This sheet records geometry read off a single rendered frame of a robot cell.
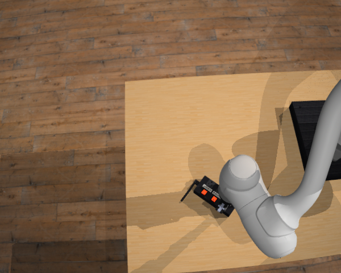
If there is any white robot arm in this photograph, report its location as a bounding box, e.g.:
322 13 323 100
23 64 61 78
218 79 341 259

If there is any black power strip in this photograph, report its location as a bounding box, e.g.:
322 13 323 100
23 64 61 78
181 176 234 217

